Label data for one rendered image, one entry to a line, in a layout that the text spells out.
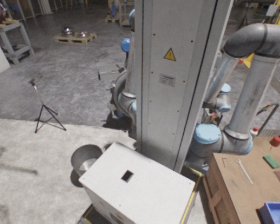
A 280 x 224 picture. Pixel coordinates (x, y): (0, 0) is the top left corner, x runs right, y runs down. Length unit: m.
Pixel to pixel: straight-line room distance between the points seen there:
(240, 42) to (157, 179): 0.79
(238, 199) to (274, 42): 1.07
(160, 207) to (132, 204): 0.14
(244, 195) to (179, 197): 0.71
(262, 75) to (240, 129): 0.32
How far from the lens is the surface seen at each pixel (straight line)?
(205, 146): 1.05
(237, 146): 1.11
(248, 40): 0.88
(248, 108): 1.00
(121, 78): 1.77
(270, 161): 1.83
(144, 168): 0.99
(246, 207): 1.50
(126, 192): 0.93
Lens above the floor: 1.70
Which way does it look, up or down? 40 degrees down
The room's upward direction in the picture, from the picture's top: straight up
